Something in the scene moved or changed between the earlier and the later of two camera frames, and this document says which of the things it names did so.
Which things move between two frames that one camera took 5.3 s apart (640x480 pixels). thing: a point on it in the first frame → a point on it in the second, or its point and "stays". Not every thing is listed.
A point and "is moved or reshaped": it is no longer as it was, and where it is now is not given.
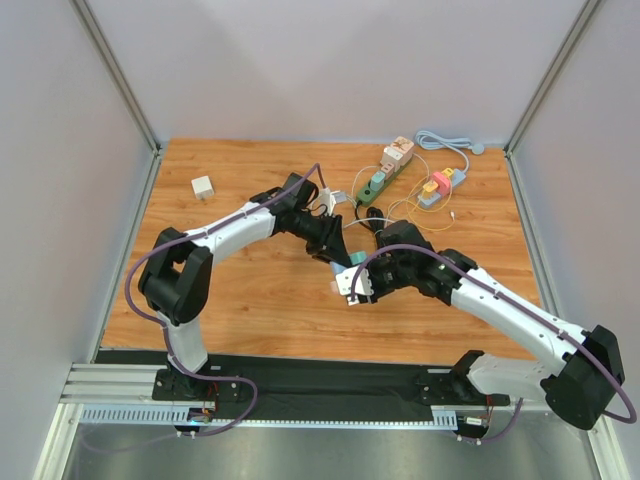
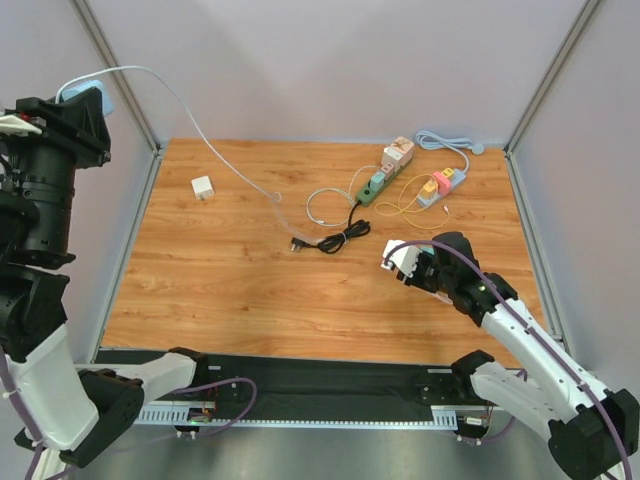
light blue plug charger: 336,268 → 77,87
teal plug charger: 358,257 is moved or reshaped
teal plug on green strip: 377,181 stays
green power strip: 367,195 stays
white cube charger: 202,187 stays
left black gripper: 329,236 → 70,136
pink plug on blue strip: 443,182 stays
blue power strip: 429,197 stays
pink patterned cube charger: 404,146 stays
